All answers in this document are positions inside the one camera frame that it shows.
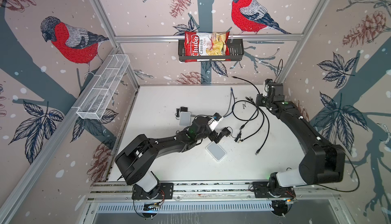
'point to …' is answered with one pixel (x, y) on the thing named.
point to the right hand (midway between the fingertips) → (258, 98)
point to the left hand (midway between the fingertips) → (221, 126)
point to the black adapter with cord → (182, 109)
